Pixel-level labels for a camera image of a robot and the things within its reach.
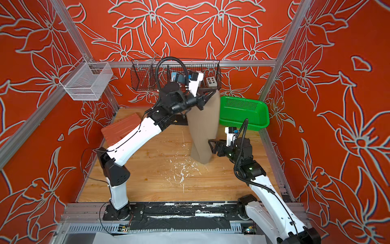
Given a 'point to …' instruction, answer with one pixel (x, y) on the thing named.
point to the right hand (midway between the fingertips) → (211, 141)
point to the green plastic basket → (233, 112)
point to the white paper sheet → (179, 238)
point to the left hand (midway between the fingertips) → (215, 88)
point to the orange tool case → (116, 130)
